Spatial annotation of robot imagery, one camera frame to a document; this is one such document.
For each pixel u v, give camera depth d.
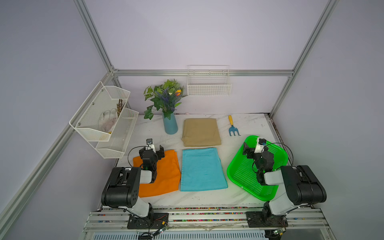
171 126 1.05
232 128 1.13
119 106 0.81
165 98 0.83
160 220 0.73
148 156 0.73
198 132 1.08
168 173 0.88
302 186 0.47
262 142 0.78
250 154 0.83
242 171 0.91
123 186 0.46
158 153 0.86
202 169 0.89
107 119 0.78
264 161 0.70
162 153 0.88
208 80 0.97
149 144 0.79
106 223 0.73
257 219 0.73
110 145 0.90
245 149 0.84
